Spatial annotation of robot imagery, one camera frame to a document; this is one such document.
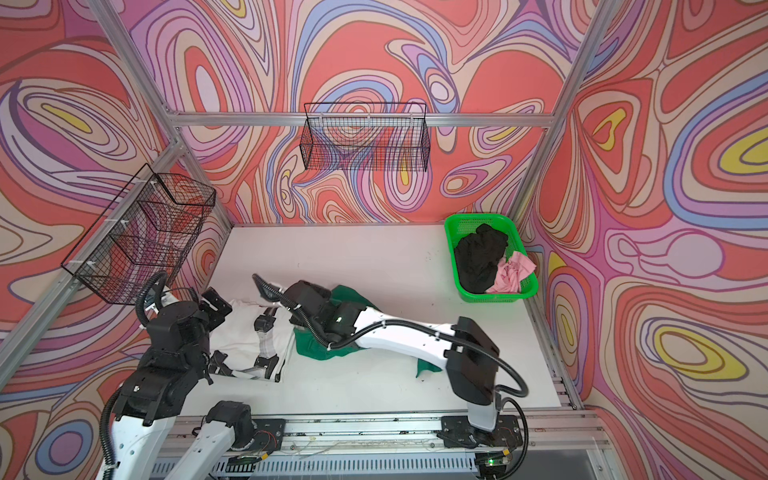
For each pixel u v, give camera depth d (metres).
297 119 1.88
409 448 0.72
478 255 0.98
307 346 0.87
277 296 0.51
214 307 0.60
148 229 0.79
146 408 0.43
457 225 1.12
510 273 0.99
